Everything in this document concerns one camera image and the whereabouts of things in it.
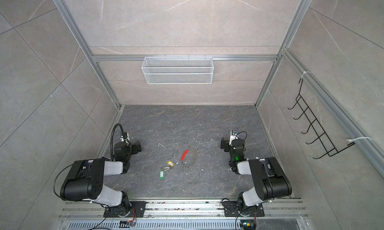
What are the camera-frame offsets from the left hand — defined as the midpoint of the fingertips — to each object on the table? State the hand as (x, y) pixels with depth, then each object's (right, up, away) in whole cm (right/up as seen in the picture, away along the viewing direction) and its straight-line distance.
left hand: (130, 139), depth 94 cm
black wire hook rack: (+98, +15, -22) cm, 101 cm away
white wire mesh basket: (+30, +47, +7) cm, 56 cm away
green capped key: (+22, -19, -9) cm, 31 cm away
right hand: (+65, +2, +1) cm, 65 cm away
